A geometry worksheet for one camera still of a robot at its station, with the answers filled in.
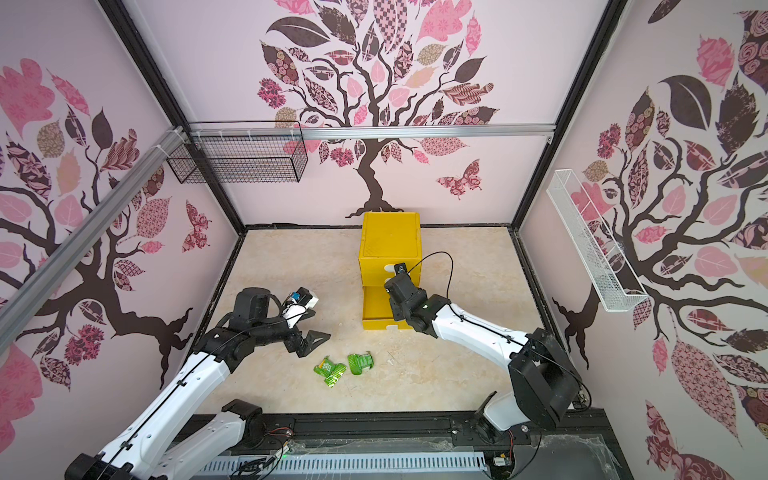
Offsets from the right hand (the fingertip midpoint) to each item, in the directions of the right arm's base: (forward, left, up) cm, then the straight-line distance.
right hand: (406, 300), depth 86 cm
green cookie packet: (-17, +22, -10) cm, 29 cm away
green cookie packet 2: (-14, +14, -10) cm, 22 cm away
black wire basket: (+42, +54, +24) cm, 73 cm away
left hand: (-11, +24, +4) cm, 27 cm away
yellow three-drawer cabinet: (+15, +5, +11) cm, 19 cm away
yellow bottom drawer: (+4, +9, -8) cm, 13 cm away
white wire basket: (+1, -52, +14) cm, 54 cm away
